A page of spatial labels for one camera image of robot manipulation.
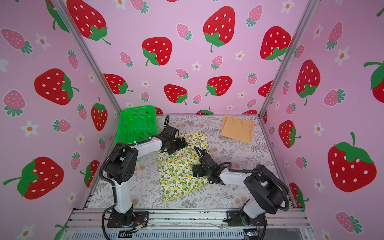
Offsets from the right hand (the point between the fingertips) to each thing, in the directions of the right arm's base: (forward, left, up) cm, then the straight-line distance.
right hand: (196, 169), depth 89 cm
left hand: (+15, +9, +1) cm, 17 cm away
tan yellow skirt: (+36, -28, -1) cm, 46 cm away
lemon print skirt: (0, +12, -1) cm, 12 cm away
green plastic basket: (+35, +50, -1) cm, 61 cm away
